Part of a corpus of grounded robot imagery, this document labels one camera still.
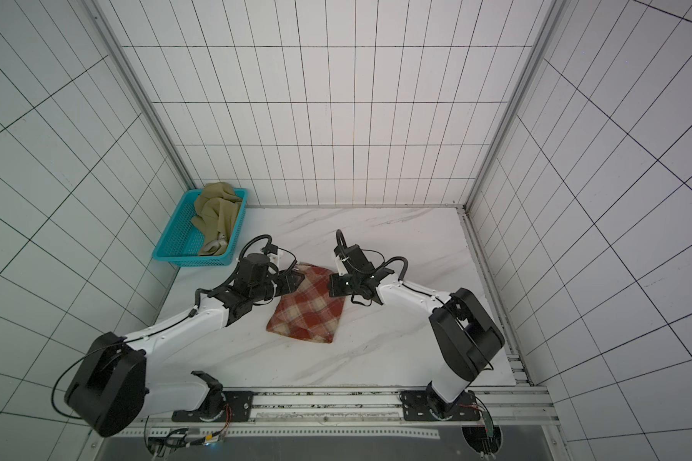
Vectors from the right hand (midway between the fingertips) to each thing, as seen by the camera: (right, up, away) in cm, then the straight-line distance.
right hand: (330, 278), depth 89 cm
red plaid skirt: (-6, -10, -2) cm, 12 cm away
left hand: (-9, 0, -4) cm, 10 cm away
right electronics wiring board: (+40, -36, -20) cm, 58 cm away
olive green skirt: (-43, +23, +15) cm, 51 cm away
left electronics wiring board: (-41, -38, -19) cm, 59 cm away
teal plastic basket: (-58, +11, +17) cm, 61 cm away
